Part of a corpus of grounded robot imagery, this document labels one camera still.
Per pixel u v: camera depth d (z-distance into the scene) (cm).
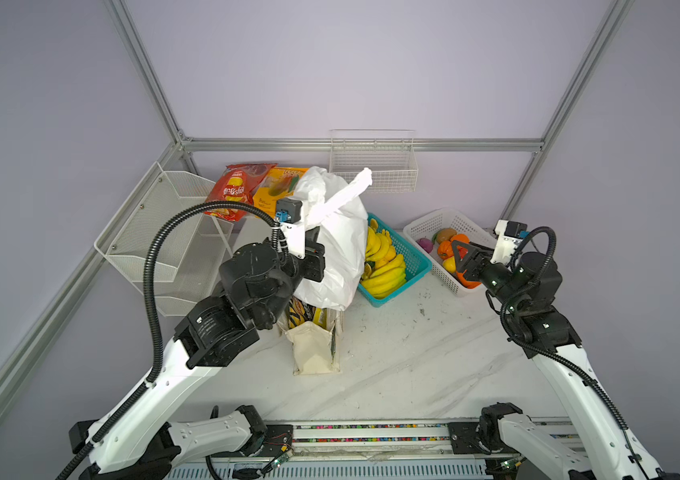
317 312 81
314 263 46
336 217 51
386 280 96
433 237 115
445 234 115
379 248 100
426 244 110
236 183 80
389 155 106
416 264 104
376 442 75
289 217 40
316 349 76
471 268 59
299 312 78
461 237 112
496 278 58
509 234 57
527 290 48
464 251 62
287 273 44
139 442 36
